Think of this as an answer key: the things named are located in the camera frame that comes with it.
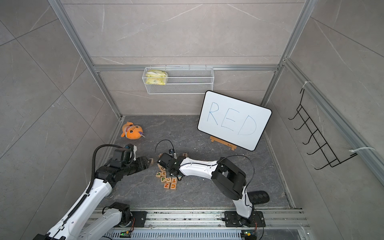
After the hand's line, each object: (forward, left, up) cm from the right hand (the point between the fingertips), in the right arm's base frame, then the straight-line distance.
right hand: (173, 170), depth 88 cm
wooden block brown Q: (-6, +2, 0) cm, 6 cm away
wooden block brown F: (+11, -7, -1) cm, 13 cm away
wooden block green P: (-5, +5, +1) cm, 7 cm away
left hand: (+1, +13, +11) cm, 17 cm away
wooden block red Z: (-9, +3, 0) cm, 9 cm away
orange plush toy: (+26, +29, +6) cm, 40 cm away
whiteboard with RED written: (+25, -39, +15) cm, 48 cm away
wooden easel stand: (+19, -32, +2) cm, 37 cm away
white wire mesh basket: (+53, -3, +28) cm, 60 cm away
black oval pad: (-16, -46, 0) cm, 49 cm away
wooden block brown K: (-2, +5, 0) cm, 6 cm away
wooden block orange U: (-9, -1, 0) cm, 9 cm away
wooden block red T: (-6, -1, 0) cm, 6 cm away
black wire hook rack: (-10, -68, +30) cm, 75 cm away
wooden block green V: (-2, +8, 0) cm, 9 cm away
